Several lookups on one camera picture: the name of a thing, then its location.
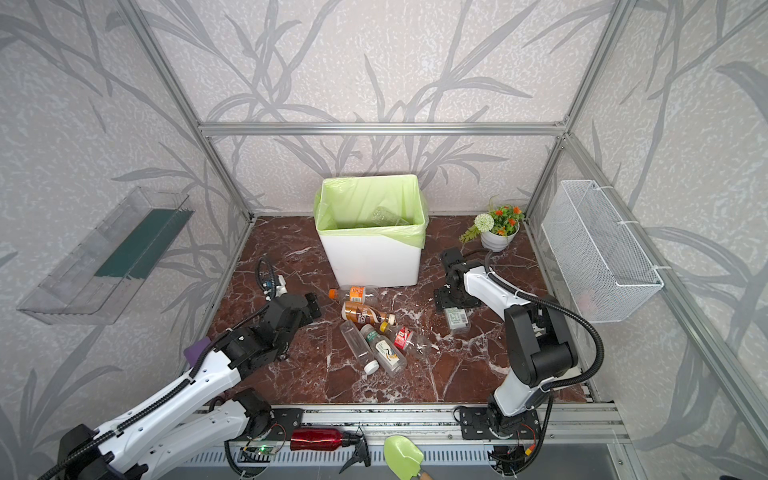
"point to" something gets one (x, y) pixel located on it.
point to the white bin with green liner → (373, 229)
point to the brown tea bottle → (361, 313)
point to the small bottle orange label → (357, 294)
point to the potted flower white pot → (496, 228)
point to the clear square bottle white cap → (359, 347)
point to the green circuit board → (256, 454)
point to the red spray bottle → (322, 439)
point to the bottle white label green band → (385, 350)
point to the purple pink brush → (194, 351)
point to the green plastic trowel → (402, 457)
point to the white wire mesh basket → (606, 274)
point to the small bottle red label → (404, 338)
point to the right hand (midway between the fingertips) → (454, 294)
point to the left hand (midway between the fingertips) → (310, 293)
